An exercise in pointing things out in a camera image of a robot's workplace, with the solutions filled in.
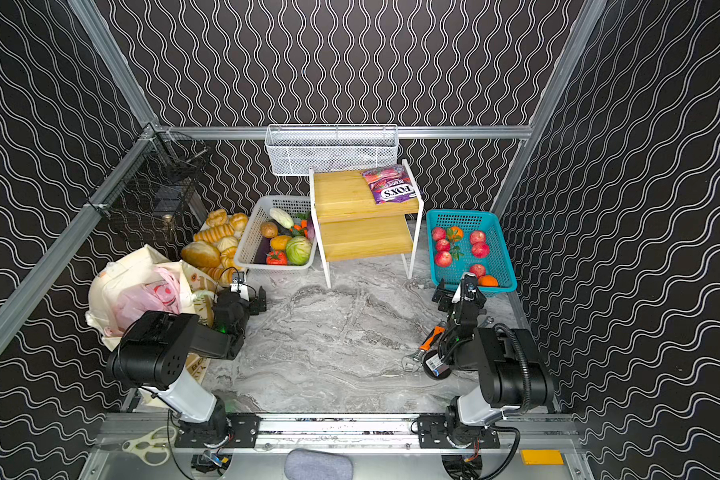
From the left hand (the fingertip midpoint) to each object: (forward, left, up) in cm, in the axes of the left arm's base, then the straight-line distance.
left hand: (254, 289), depth 95 cm
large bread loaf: (+13, +22, +1) cm, 26 cm away
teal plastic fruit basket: (+28, -73, -6) cm, 78 cm away
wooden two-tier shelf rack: (+7, -36, +25) cm, 44 cm away
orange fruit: (+4, -73, +1) cm, 73 cm away
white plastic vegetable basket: (+27, -2, -1) cm, 27 cm away
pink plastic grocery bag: (-12, +17, +15) cm, 25 cm away
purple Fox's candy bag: (+15, -42, +29) cm, 53 cm away
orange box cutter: (-11, -56, -7) cm, 57 cm away
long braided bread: (+25, +23, -1) cm, 34 cm away
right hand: (+1, -65, +3) cm, 65 cm away
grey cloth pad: (-44, -23, -5) cm, 50 cm away
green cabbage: (+14, -12, +3) cm, 19 cm away
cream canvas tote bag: (-14, +6, +17) cm, 23 cm away
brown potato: (+23, 0, +4) cm, 24 cm away
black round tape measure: (-20, -55, -7) cm, 59 cm away
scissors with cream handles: (-42, +15, -6) cm, 45 cm away
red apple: (+21, -75, -3) cm, 78 cm away
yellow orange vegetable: (+19, -4, +1) cm, 20 cm away
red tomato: (+12, -4, +1) cm, 13 cm away
